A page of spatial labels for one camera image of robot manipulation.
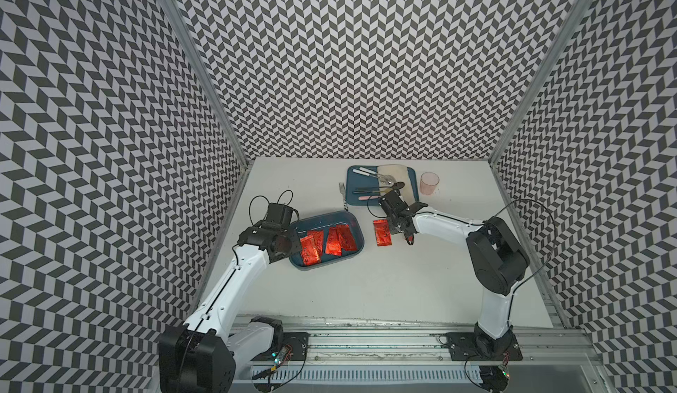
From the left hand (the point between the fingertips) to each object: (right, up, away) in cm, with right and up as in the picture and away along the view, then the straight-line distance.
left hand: (290, 248), depth 81 cm
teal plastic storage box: (+11, +2, +5) cm, 12 cm away
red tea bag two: (+17, +2, +6) cm, 19 cm away
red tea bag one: (+31, +2, +14) cm, 34 cm away
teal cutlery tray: (+20, +22, +31) cm, 43 cm away
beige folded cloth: (+36, +24, +34) cm, 55 cm away
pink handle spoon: (+25, +15, +26) cm, 39 cm away
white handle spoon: (+35, +22, +31) cm, 52 cm away
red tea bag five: (+8, +3, +3) cm, 9 cm away
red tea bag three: (+6, -2, +1) cm, 6 cm away
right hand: (+38, +6, +14) cm, 41 cm away
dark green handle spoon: (+38, +19, +25) cm, 49 cm away
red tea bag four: (+13, 0, +4) cm, 14 cm away
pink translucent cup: (+50, +21, +22) cm, 58 cm away
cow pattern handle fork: (+15, +17, +27) cm, 36 cm away
